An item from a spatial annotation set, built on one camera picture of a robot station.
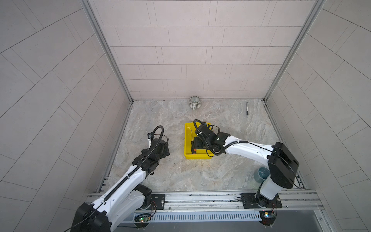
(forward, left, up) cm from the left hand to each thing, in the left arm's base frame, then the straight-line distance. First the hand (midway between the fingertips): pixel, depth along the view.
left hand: (161, 146), depth 85 cm
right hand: (+1, -20, +2) cm, 20 cm away
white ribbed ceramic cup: (+35, -20, +2) cm, 40 cm away
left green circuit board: (-34, +4, -2) cm, 34 cm away
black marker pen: (+30, -60, -4) cm, 67 cm away
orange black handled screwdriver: (-1, -20, -3) cm, 20 cm away
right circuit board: (-34, -54, -6) cm, 64 cm away
